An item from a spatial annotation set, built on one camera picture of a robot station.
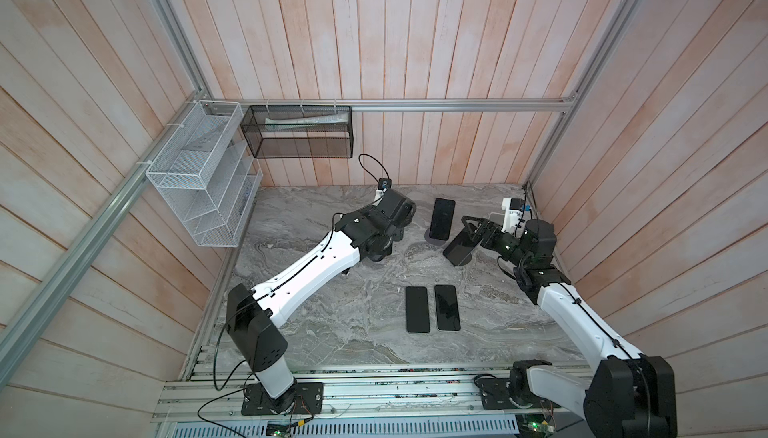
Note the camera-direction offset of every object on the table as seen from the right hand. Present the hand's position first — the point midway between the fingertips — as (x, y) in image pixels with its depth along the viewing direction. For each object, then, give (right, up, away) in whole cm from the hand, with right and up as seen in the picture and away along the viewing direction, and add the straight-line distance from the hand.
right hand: (470, 220), depth 80 cm
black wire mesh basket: (-53, +31, +23) cm, 66 cm away
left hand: (-24, -1, -2) cm, 24 cm away
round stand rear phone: (-6, -8, +22) cm, 24 cm away
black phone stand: (-13, -28, +8) cm, 32 cm away
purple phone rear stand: (-4, 0, +18) cm, 18 cm away
